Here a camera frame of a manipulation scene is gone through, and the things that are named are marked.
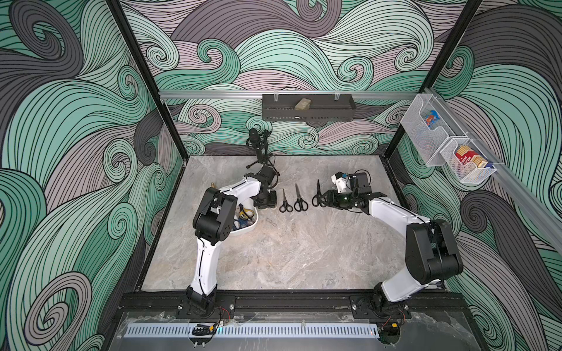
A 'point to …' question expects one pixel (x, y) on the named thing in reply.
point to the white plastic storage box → (248, 204)
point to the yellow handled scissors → (245, 213)
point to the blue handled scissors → (244, 222)
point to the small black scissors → (285, 205)
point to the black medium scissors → (300, 205)
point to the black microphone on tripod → (259, 141)
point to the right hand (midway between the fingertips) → (324, 199)
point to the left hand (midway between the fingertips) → (272, 203)
